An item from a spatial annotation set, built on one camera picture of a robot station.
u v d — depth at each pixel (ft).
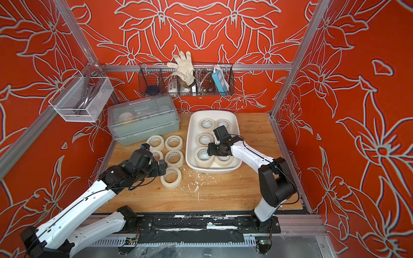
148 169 1.97
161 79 3.30
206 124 3.68
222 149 2.24
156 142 3.41
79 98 2.53
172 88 3.08
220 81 2.87
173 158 3.14
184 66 2.89
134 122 2.95
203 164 2.86
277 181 1.48
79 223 1.45
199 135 3.42
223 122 3.63
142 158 1.82
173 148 3.20
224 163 3.03
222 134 2.29
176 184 2.73
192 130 3.49
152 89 3.22
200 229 2.39
